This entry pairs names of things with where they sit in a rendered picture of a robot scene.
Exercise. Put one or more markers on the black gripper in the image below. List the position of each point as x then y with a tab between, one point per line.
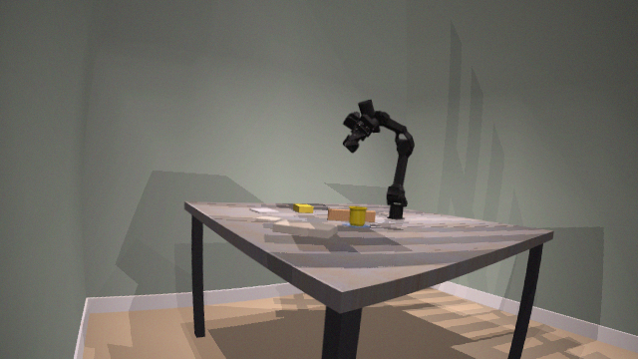
360	133

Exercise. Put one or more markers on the yellow rectangular block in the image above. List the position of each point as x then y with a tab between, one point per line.
303	208

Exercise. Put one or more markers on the tan wooden bar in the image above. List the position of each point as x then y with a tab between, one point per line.
344	215

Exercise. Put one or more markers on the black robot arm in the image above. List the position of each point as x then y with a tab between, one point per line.
395	192

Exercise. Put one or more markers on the yellow cup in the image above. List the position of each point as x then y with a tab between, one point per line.
357	215

